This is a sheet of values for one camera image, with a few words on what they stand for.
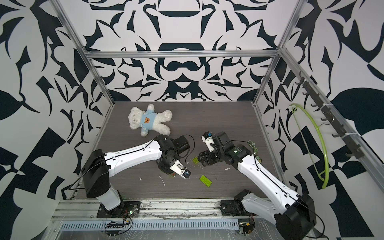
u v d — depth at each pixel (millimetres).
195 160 888
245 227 713
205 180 830
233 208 741
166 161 661
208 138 699
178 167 682
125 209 743
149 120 991
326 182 577
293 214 382
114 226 728
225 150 584
